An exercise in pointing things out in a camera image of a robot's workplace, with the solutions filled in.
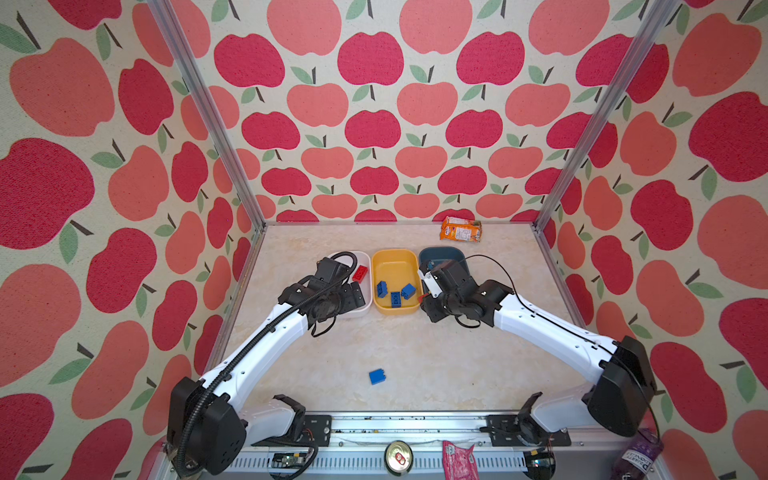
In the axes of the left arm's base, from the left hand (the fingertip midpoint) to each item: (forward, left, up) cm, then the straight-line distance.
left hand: (356, 302), depth 81 cm
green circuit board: (-34, +16, -17) cm, 41 cm away
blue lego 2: (+11, -16, -13) cm, 23 cm away
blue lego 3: (+9, -12, -14) cm, 21 cm away
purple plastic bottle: (-35, -65, -10) cm, 74 cm away
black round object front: (-36, -46, -19) cm, 61 cm away
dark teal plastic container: (+27, -29, -13) cm, 42 cm away
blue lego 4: (-15, -6, -16) cm, 22 cm away
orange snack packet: (+40, -38, -13) cm, 57 cm away
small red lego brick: (+19, 0, -13) cm, 23 cm away
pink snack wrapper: (-36, -25, -14) cm, 46 cm away
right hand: (0, -21, 0) cm, 21 cm away
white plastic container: (+23, -1, -10) cm, 25 cm away
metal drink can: (-35, -10, -4) cm, 37 cm away
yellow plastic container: (+23, -13, -15) cm, 30 cm away
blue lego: (+12, -7, -12) cm, 18 cm away
